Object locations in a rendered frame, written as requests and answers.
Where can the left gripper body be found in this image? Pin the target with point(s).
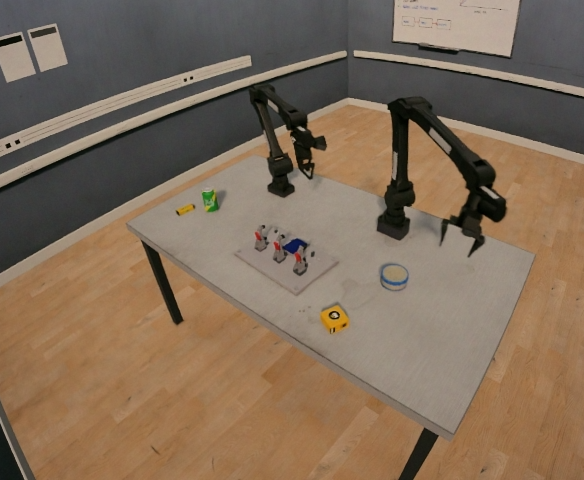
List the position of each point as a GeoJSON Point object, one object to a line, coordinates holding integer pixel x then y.
{"type": "Point", "coordinates": [451, 221]}

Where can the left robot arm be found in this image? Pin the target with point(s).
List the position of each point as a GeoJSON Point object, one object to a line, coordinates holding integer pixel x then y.
{"type": "Point", "coordinates": [474, 171]}

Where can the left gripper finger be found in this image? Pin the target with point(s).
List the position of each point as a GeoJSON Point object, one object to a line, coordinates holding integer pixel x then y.
{"type": "Point", "coordinates": [442, 231]}
{"type": "Point", "coordinates": [478, 244]}

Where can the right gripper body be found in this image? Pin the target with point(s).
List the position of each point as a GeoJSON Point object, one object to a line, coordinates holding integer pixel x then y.
{"type": "Point", "coordinates": [299, 157]}

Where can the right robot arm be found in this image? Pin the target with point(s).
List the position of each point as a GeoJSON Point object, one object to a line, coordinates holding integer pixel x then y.
{"type": "Point", "coordinates": [296, 122]}

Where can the green drink can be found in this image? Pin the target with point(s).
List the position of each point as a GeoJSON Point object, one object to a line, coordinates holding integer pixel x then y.
{"type": "Point", "coordinates": [210, 199]}

